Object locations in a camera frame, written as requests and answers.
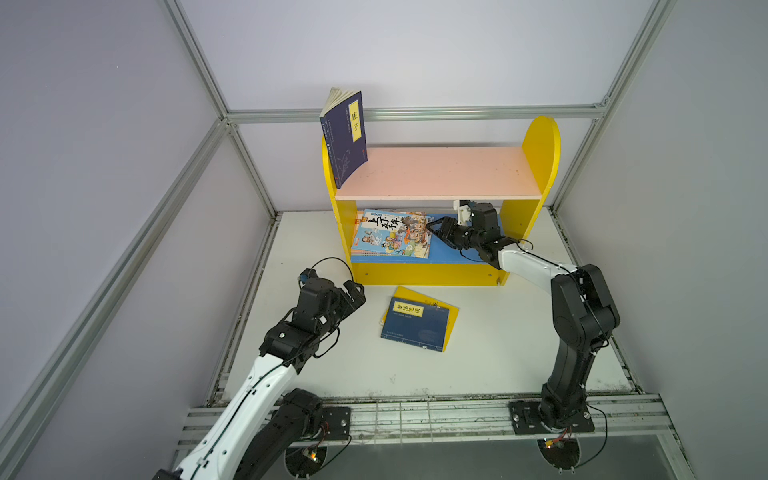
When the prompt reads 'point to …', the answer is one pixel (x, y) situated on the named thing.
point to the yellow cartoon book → (408, 294)
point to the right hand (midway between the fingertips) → (434, 223)
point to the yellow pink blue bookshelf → (387, 206)
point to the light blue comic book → (393, 233)
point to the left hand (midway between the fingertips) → (350, 288)
